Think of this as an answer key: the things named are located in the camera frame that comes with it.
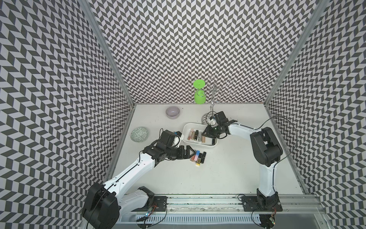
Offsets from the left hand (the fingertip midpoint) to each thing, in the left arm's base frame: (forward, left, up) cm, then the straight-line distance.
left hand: (189, 155), depth 77 cm
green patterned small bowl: (+21, +35, -11) cm, 42 cm away
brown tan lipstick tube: (+20, -3, -12) cm, 23 cm away
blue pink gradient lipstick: (+5, -5, -11) cm, 13 cm away
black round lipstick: (+5, -9, -11) cm, 16 cm away
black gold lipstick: (+22, -5, -11) cm, 25 cm away
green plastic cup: (+40, -7, +9) cm, 41 cm away
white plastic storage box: (+23, +2, -7) cm, 24 cm away
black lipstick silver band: (+15, -17, -11) cm, 25 cm away
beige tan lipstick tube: (+17, -10, -11) cm, 22 cm away
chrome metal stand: (+32, -17, +19) cm, 41 cm away
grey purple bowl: (+39, +13, -9) cm, 42 cm away
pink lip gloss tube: (+21, -1, -11) cm, 24 cm away
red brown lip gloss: (+4, -2, -12) cm, 13 cm away
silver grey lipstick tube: (+19, -7, -11) cm, 23 cm away
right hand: (+18, -10, -9) cm, 23 cm away
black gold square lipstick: (0, -6, -11) cm, 12 cm away
